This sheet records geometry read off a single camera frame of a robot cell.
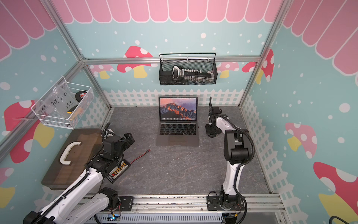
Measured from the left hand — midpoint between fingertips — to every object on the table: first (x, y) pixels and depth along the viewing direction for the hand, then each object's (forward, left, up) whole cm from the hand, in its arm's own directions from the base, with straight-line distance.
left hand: (127, 139), depth 82 cm
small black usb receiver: (+21, -44, -15) cm, 51 cm away
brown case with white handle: (-6, +25, 0) cm, 26 cm away
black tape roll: (+18, +27, +18) cm, 37 cm away
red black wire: (-6, -2, -15) cm, 16 cm away
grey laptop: (+26, -29, -14) cm, 41 cm away
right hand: (+16, -54, -12) cm, 57 cm away
